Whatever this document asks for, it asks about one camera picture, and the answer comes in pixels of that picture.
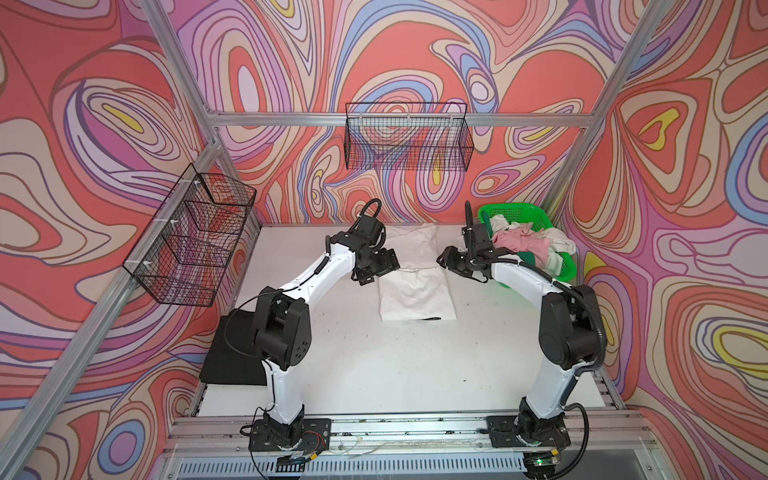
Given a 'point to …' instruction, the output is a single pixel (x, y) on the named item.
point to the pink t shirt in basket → (522, 239)
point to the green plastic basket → (535, 218)
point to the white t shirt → (418, 289)
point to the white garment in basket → (559, 242)
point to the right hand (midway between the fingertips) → (446, 266)
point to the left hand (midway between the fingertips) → (396, 269)
